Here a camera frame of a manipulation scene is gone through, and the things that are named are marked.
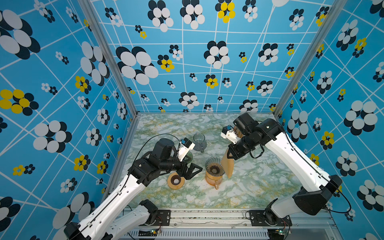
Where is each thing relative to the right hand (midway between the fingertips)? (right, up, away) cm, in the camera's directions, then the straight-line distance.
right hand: (228, 156), depth 70 cm
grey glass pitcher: (-13, +3, +24) cm, 27 cm away
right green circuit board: (+24, -37, +1) cm, 44 cm away
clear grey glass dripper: (-6, -8, +11) cm, 15 cm away
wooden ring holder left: (-28, -18, +15) cm, 36 cm away
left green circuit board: (-37, -37, +1) cm, 52 cm away
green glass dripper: (-19, -1, 0) cm, 19 cm away
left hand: (-15, -3, -3) cm, 16 cm away
